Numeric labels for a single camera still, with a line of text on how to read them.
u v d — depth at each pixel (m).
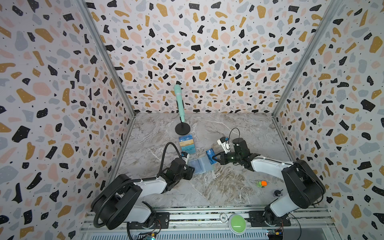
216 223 0.74
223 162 0.78
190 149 0.97
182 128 1.13
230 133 1.13
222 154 0.78
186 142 1.00
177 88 0.89
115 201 0.42
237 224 0.72
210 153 0.88
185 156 0.80
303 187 0.46
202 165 0.92
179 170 0.71
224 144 0.80
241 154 0.72
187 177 0.80
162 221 0.73
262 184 0.84
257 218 0.75
